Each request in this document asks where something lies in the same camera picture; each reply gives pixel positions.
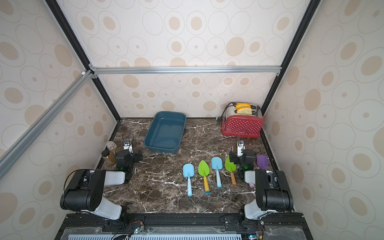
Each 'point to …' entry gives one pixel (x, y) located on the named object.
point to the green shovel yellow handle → (203, 170)
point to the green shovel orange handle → (231, 167)
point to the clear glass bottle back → (112, 147)
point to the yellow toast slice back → (242, 105)
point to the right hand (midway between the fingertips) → (239, 150)
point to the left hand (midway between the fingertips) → (134, 146)
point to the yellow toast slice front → (245, 111)
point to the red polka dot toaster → (242, 125)
